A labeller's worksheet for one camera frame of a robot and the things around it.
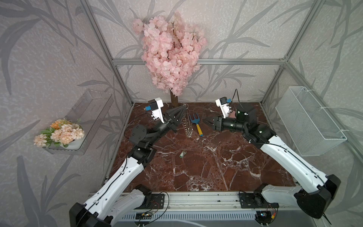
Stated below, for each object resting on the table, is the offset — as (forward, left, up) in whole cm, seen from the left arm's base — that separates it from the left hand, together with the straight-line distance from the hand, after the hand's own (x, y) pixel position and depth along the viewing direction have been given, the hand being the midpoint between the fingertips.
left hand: (186, 110), depth 55 cm
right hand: (+4, -8, -11) cm, 14 cm away
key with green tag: (+2, +3, -45) cm, 46 cm away
